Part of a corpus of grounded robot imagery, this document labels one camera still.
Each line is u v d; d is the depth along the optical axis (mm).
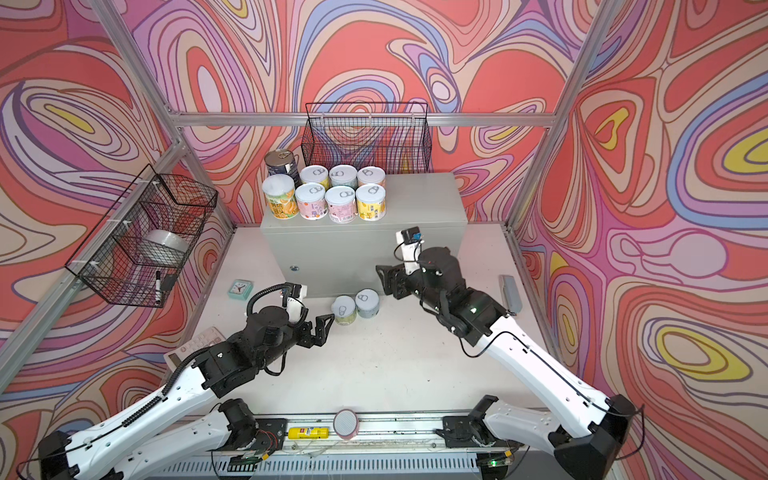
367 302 910
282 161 725
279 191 690
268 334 533
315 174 767
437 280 480
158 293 716
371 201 708
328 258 847
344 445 727
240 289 986
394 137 959
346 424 708
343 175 767
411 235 566
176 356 835
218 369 501
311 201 704
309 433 719
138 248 695
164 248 703
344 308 907
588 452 368
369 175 766
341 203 695
